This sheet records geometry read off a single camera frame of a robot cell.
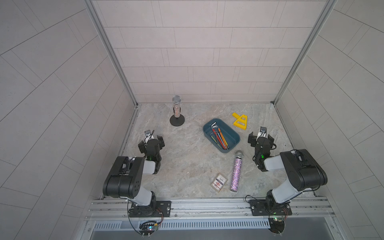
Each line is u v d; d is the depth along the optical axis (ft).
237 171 2.64
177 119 3.44
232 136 3.16
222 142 3.06
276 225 2.24
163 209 2.33
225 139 3.14
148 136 2.52
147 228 2.13
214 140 3.13
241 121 3.45
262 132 2.53
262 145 2.27
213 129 3.30
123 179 1.42
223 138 3.16
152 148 2.25
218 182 2.56
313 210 2.33
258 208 2.32
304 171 1.51
